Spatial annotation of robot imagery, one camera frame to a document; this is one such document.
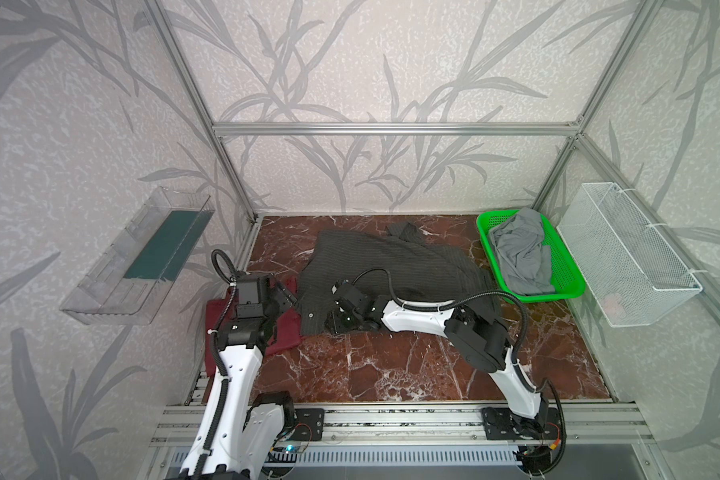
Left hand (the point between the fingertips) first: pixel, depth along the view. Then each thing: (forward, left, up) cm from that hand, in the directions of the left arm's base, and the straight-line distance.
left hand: (284, 285), depth 80 cm
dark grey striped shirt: (+18, -34, -17) cm, 42 cm away
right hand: (-1, -11, -15) cm, 18 cm away
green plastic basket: (+12, -87, -12) cm, 89 cm away
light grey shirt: (+19, -76, -14) cm, 80 cm away
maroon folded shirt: (-5, +2, -15) cm, 16 cm away
